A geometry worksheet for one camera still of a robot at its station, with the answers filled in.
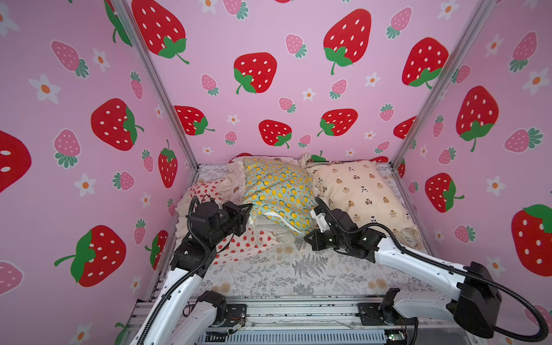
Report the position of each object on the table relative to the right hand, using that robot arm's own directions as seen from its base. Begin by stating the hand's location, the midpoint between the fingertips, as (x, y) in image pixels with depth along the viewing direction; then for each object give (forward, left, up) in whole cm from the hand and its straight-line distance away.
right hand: (302, 241), depth 76 cm
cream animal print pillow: (+24, -25, -3) cm, 35 cm away
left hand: (+5, +16, +16) cm, 24 cm away
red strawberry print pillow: (+3, +22, -10) cm, 25 cm away
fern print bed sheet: (-5, +5, -16) cm, 17 cm away
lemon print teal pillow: (+14, +9, +11) cm, 20 cm away
